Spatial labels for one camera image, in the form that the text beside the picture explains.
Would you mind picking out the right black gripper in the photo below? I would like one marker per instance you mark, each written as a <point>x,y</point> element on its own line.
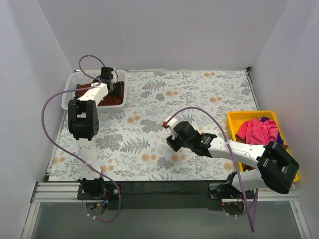
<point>172,143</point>

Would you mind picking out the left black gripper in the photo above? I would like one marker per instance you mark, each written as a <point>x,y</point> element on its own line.
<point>116,88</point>

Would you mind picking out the brown towel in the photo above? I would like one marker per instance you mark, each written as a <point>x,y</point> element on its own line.
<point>111,99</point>
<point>242,140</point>

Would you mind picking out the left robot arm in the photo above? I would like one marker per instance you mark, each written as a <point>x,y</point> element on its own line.
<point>83,124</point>

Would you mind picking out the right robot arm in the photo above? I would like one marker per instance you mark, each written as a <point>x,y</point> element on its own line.
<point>272,166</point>

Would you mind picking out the floral table mat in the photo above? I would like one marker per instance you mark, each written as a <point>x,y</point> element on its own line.
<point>131,144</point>

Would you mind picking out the white plastic basket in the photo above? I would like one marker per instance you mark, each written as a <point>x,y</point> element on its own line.
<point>78,78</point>

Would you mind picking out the yellow plastic bin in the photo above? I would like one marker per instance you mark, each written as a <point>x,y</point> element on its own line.
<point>236,119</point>

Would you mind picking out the pink towel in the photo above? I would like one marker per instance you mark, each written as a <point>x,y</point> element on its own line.
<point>251,130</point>

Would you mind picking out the purple towel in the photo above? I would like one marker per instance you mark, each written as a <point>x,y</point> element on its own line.
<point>271,130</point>

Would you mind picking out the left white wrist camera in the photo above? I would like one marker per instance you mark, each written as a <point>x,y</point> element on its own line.
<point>115,76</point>

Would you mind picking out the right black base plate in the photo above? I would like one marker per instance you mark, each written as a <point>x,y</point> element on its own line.
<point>222,191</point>

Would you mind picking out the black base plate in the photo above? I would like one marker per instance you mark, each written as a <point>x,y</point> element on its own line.
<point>100,191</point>
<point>222,191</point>

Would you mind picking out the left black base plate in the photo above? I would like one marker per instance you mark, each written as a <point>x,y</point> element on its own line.
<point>100,191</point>

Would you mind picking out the aluminium frame rail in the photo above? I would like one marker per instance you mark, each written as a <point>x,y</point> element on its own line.
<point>67,192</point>

